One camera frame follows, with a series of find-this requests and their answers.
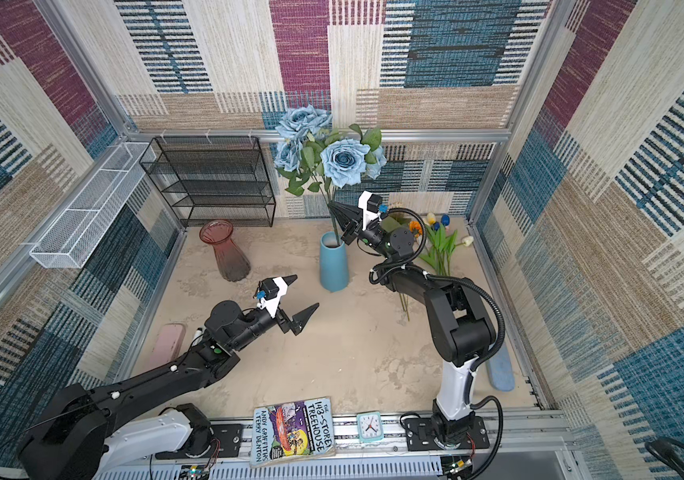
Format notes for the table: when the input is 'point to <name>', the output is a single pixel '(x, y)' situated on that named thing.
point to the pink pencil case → (168, 345)
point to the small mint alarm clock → (370, 427)
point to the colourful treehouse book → (292, 431)
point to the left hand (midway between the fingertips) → (305, 286)
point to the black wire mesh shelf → (212, 181)
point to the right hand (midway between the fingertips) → (328, 204)
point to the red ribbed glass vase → (233, 264)
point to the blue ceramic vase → (334, 271)
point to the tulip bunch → (440, 243)
